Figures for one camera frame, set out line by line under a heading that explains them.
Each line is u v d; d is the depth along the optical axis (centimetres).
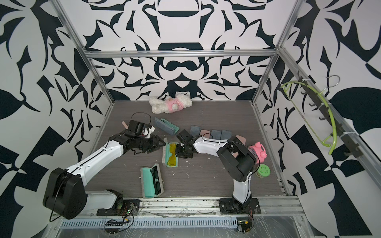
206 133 100
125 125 97
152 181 80
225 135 98
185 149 70
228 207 74
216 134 99
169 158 89
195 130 99
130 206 73
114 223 73
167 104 106
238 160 49
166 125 97
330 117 55
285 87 84
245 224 71
